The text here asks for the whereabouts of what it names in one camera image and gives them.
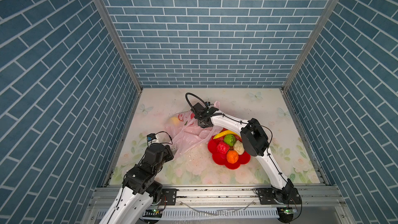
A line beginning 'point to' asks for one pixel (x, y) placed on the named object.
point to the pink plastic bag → (183, 130)
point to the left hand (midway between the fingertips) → (172, 146)
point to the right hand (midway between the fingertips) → (203, 120)
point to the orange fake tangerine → (232, 156)
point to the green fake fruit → (229, 139)
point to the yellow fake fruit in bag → (175, 120)
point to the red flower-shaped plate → (221, 158)
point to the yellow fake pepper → (224, 133)
